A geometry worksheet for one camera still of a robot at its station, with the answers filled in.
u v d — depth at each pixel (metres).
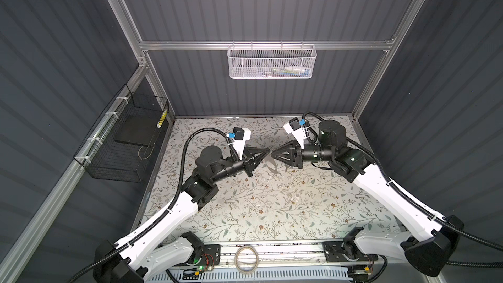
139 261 0.40
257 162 0.61
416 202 0.42
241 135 0.55
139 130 0.73
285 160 0.61
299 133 0.58
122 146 0.72
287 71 0.93
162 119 0.81
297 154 0.56
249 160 0.55
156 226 0.44
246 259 0.74
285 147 0.61
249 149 0.60
